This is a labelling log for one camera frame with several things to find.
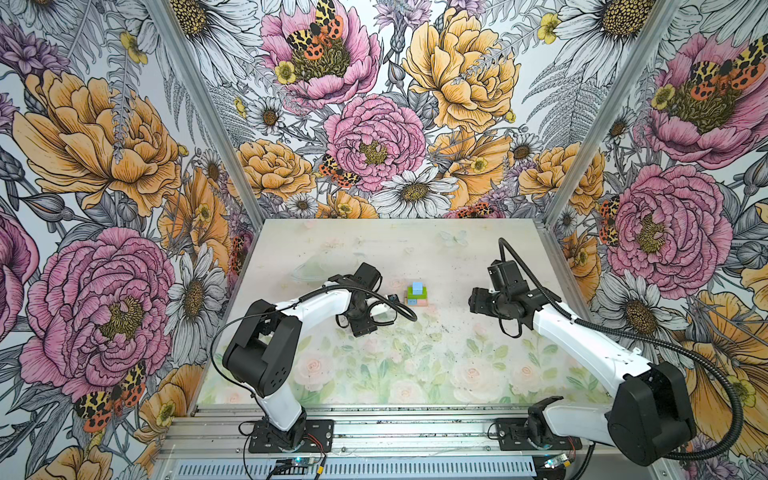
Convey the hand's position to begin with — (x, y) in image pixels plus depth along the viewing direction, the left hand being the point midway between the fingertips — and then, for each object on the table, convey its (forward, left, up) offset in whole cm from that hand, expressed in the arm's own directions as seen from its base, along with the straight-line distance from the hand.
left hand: (358, 323), depth 91 cm
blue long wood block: (+7, -17, 0) cm, 18 cm away
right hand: (0, -35, +8) cm, 36 cm away
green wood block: (+8, -19, +2) cm, 21 cm away
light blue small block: (+8, -18, +6) cm, 21 cm away
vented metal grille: (-35, +21, -3) cm, 41 cm away
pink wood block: (+7, -20, 0) cm, 21 cm away
